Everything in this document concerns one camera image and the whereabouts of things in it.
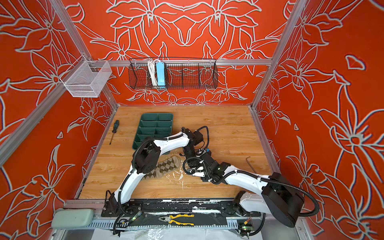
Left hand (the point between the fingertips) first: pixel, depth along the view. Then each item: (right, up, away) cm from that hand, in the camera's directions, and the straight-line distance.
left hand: (197, 169), depth 85 cm
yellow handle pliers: (-14, -18, -16) cm, 28 cm away
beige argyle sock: (-20, +1, +1) cm, 20 cm away
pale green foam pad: (-59, -17, -18) cm, 64 cm away
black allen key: (+32, +2, +3) cm, 32 cm away
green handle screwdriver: (-58, +25, +20) cm, 66 cm away
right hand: (+2, +1, +1) cm, 2 cm away
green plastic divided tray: (-29, +25, +15) cm, 41 cm away
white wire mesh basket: (-70, +55, +6) cm, 89 cm away
